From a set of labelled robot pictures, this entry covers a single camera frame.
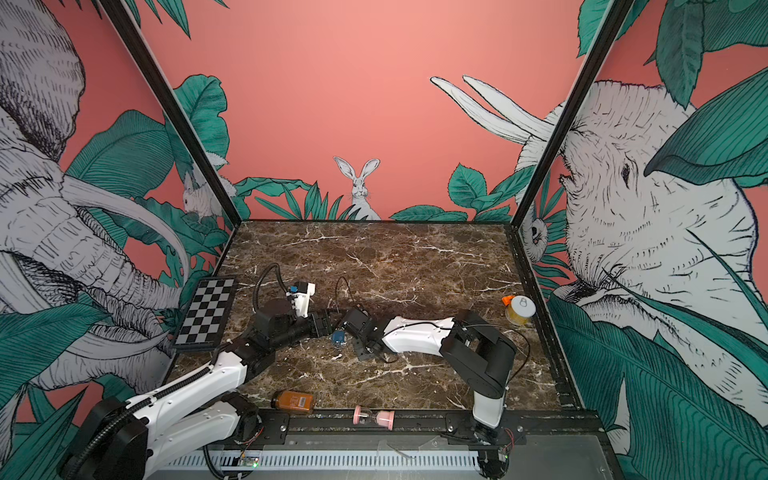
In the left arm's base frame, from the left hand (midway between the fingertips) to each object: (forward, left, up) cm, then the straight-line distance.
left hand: (340, 311), depth 79 cm
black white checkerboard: (+3, +43, -11) cm, 44 cm away
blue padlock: (-2, +2, -14) cm, 14 cm away
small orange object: (+9, -53, -13) cm, 55 cm away
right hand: (-4, -5, -14) cm, 15 cm away
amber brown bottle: (-20, +11, -10) cm, 25 cm away
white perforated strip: (-32, +3, -15) cm, 35 cm away
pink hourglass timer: (-24, -11, -12) cm, 29 cm away
